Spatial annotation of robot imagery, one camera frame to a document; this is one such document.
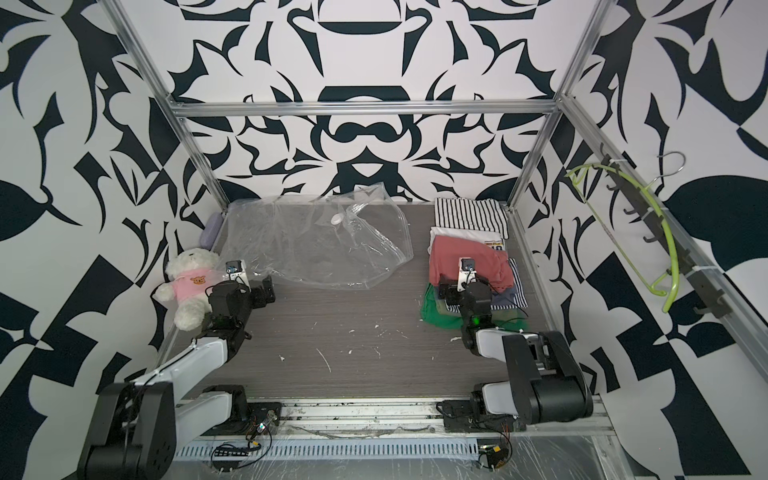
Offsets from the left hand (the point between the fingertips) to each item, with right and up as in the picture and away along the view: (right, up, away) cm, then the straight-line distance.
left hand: (249, 276), depth 88 cm
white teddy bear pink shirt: (-19, +1, +3) cm, 19 cm away
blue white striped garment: (+80, -7, +3) cm, 81 cm away
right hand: (+62, +1, +3) cm, 62 cm away
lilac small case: (-25, +14, +23) cm, 37 cm away
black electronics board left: (+4, -40, -20) cm, 45 cm away
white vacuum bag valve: (+22, +18, +22) cm, 36 cm away
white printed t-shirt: (+76, +11, +17) cm, 79 cm away
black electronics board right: (+66, -40, -17) cm, 79 cm away
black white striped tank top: (+77, +20, +27) cm, 84 cm away
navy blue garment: (+74, -6, -2) cm, 74 cm away
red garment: (+72, +3, +3) cm, 72 cm away
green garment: (+54, -11, 0) cm, 55 cm away
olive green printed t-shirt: (+56, -9, -1) cm, 57 cm away
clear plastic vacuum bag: (+23, +11, +16) cm, 30 cm away
